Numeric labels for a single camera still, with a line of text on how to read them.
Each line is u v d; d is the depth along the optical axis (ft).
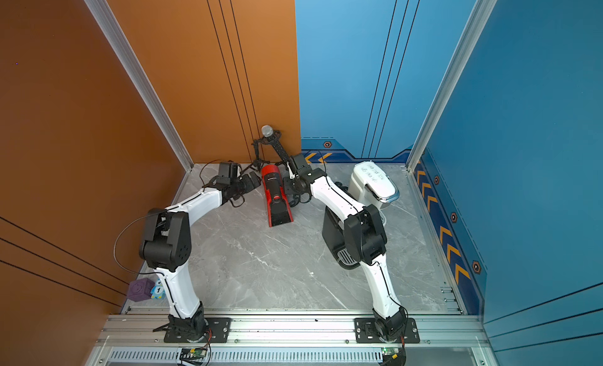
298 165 2.44
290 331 2.48
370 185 2.70
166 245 1.71
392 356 2.28
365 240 1.86
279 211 2.88
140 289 2.54
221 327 2.43
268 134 3.27
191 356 2.37
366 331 2.38
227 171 2.55
